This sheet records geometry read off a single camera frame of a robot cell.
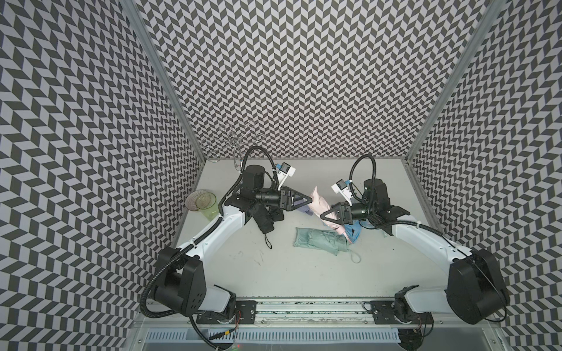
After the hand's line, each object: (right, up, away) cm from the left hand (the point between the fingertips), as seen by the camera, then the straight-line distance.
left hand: (306, 201), depth 71 cm
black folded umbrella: (-16, -10, +22) cm, 29 cm away
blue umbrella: (+21, -14, +18) cm, 31 cm away
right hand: (+6, -6, +2) cm, 9 cm away
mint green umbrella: (+7, -17, +14) cm, 23 cm away
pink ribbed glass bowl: (-50, -3, +25) cm, 56 cm away
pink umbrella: (+4, -1, -1) cm, 5 cm away
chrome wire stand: (-29, +22, +11) cm, 38 cm away
